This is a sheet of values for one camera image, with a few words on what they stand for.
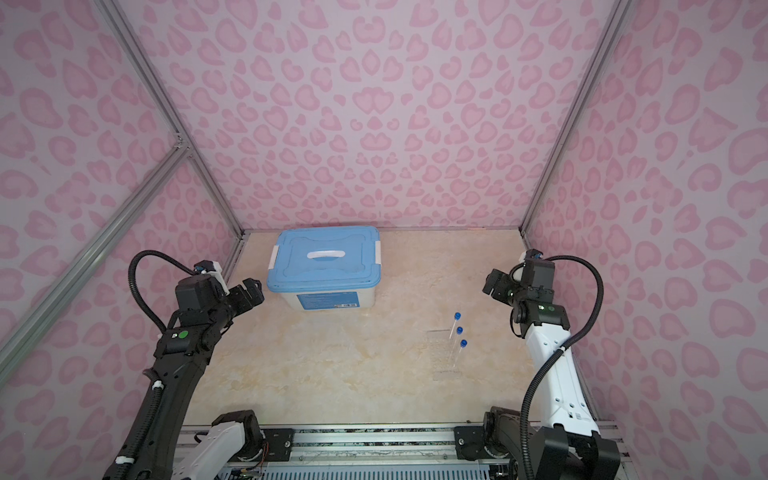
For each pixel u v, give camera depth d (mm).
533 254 691
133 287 508
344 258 902
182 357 494
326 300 921
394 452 723
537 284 581
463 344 746
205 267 661
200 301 549
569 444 379
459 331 765
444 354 881
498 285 718
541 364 450
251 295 704
